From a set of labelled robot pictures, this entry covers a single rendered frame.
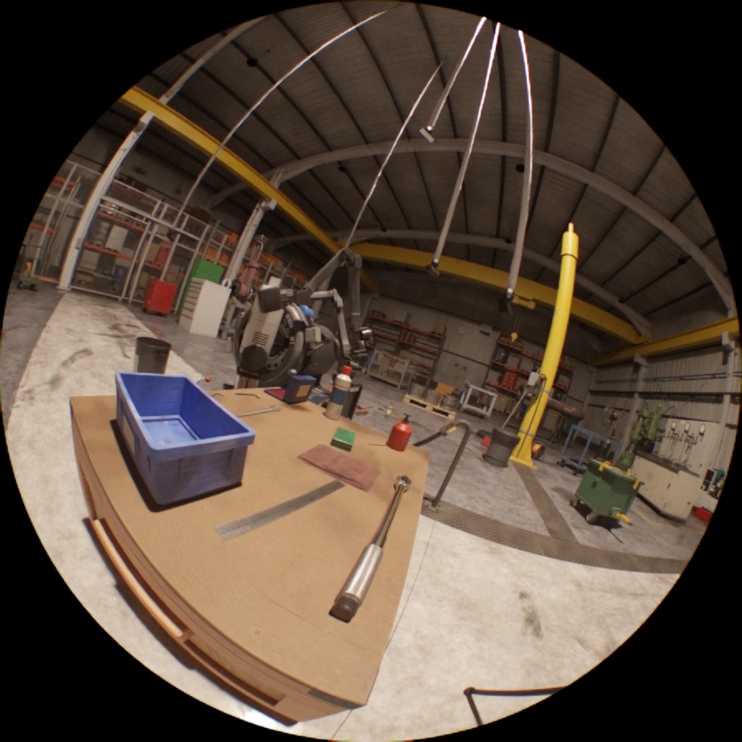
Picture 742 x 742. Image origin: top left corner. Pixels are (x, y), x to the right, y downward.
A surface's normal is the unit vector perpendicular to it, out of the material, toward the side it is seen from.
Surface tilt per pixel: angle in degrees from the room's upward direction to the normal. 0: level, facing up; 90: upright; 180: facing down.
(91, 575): 0
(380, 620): 0
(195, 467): 90
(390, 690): 0
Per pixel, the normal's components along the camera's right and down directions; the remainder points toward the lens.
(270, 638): 0.32, -0.94
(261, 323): 0.51, 0.24
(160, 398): 0.87, 0.33
